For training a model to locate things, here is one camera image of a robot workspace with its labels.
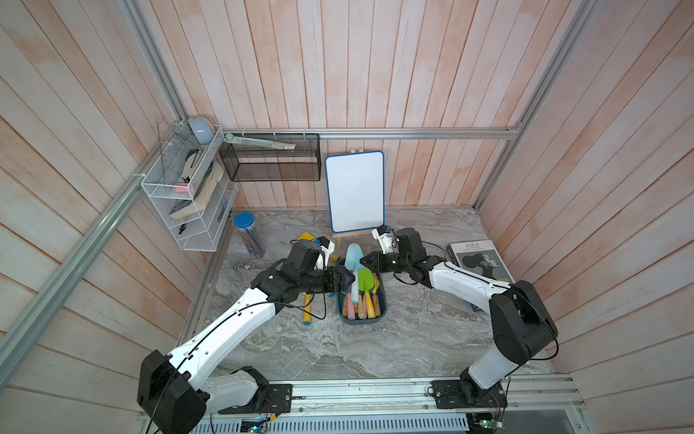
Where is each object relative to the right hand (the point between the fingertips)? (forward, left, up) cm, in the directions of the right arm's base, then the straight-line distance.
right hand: (360, 260), depth 87 cm
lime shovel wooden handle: (-11, 0, -10) cm, 15 cm away
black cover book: (+10, -47, -11) cm, 49 cm away
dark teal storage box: (-16, -1, -12) cm, 20 cm away
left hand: (-12, +5, +7) cm, 15 cm away
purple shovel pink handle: (-14, +3, -9) cm, 16 cm away
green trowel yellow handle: (-2, -2, -11) cm, 12 cm away
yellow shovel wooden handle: (-12, -6, -11) cm, 17 cm away
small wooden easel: (+16, +8, -7) cm, 19 cm away
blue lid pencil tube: (+9, +38, +8) cm, 40 cm away
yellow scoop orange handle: (+20, +22, -12) cm, 32 cm away
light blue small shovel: (-1, +2, +1) cm, 2 cm away
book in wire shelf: (+5, +51, +18) cm, 55 cm away
